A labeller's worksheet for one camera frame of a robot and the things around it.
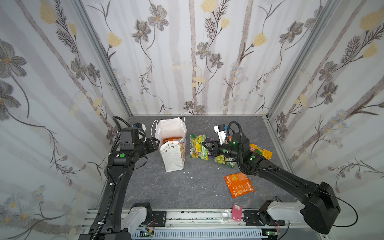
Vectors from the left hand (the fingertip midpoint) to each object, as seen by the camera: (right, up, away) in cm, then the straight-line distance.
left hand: (154, 137), depth 73 cm
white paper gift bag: (+5, +1, +21) cm, 21 cm away
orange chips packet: (+46, -27, +11) cm, 54 cm away
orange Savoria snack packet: (+6, -2, +22) cm, 23 cm away
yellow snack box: (+65, -11, +19) cm, 69 cm away
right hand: (+23, -1, -4) cm, 24 cm away
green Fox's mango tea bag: (+21, -6, +2) cm, 22 cm away
